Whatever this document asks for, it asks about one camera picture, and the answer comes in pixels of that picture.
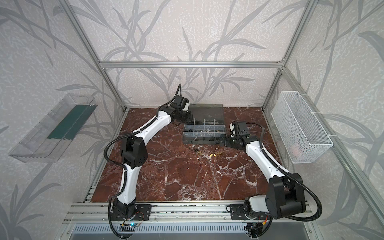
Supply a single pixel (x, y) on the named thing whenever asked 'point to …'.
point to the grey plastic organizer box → (207, 124)
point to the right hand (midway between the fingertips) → (226, 136)
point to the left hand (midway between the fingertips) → (195, 113)
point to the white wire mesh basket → (301, 132)
